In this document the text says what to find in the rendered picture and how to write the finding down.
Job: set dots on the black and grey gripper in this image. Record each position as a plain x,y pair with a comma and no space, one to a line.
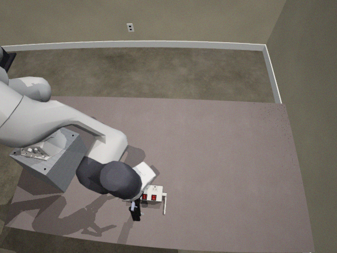
135,209

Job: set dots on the white power strip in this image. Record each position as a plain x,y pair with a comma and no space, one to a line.
154,193

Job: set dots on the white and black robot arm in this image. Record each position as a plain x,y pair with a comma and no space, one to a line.
28,120

